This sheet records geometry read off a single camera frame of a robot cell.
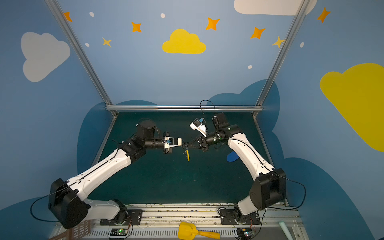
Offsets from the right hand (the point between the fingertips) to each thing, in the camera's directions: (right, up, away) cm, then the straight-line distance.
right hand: (191, 144), depth 73 cm
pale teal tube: (+45, -41, -2) cm, 61 cm away
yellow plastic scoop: (-1, -41, -2) cm, 41 cm away
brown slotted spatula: (-53, -41, -2) cm, 67 cm away
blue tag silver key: (-2, -1, -2) cm, 3 cm away
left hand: (-3, +2, -2) cm, 4 cm away
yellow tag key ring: (-2, -4, 0) cm, 4 cm away
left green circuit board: (-35, -42, -2) cm, 55 cm away
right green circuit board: (+26, -43, -1) cm, 50 cm away
